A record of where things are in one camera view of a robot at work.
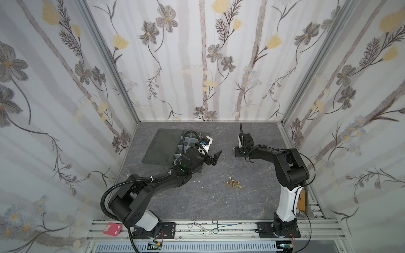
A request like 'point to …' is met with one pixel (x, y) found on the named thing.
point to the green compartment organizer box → (168, 144)
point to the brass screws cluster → (233, 182)
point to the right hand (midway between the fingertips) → (239, 147)
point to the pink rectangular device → (112, 229)
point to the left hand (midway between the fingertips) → (215, 145)
